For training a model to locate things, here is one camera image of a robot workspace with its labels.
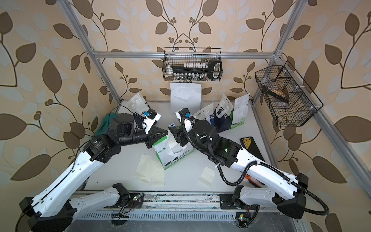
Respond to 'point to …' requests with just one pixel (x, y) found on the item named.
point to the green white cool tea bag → (169, 152)
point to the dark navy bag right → (222, 112)
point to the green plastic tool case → (107, 122)
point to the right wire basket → (290, 100)
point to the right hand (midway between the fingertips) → (174, 124)
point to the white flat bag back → (185, 95)
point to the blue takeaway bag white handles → (210, 118)
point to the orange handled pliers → (248, 177)
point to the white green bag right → (238, 114)
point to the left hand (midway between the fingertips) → (164, 130)
